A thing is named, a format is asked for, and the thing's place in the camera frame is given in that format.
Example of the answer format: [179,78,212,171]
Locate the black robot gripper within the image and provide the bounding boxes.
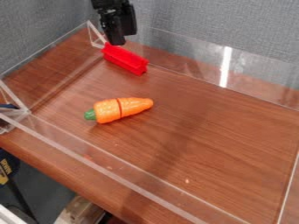
[90,0,136,46]

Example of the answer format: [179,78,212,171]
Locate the red plastic block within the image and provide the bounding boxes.
[101,42,148,75]

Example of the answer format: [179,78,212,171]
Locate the orange toy carrot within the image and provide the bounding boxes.
[84,97,153,124]

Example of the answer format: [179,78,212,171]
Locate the blue yellow clamp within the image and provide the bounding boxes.
[0,103,20,188]

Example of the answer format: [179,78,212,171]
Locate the wooden block under table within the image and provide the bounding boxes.
[53,196,105,224]

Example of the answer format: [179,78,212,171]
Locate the clear acrylic tray enclosure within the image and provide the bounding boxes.
[0,24,299,224]

